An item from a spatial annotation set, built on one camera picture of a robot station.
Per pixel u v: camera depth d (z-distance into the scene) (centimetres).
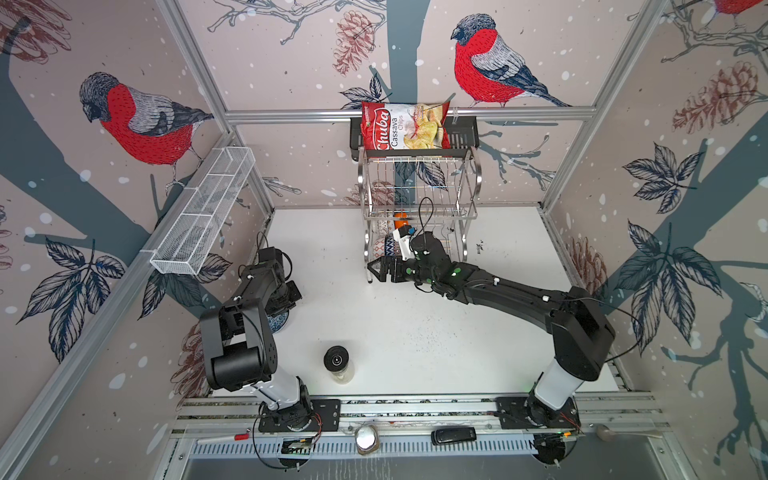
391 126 88
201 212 78
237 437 70
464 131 96
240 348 45
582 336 45
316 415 73
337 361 72
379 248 91
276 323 90
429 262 63
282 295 76
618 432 72
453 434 67
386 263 71
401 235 75
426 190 122
